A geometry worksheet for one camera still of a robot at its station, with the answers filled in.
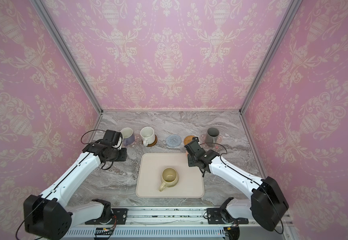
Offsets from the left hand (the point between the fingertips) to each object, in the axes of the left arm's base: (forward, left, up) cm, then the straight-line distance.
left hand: (124, 155), depth 82 cm
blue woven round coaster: (+18, -26, -12) cm, 34 cm away
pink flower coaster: (+14, -57, -12) cm, 60 cm away
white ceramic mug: (+21, -9, -8) cm, 24 cm away
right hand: (+1, -39, -3) cm, 39 cm away
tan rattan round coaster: (+20, -37, -12) cm, 43 cm away
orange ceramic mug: (-2, -34, +6) cm, 35 cm away
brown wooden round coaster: (+15, -13, -11) cm, 23 cm away
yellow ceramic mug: (-7, -25, -12) cm, 28 cm away
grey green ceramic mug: (+15, -50, -1) cm, 53 cm away
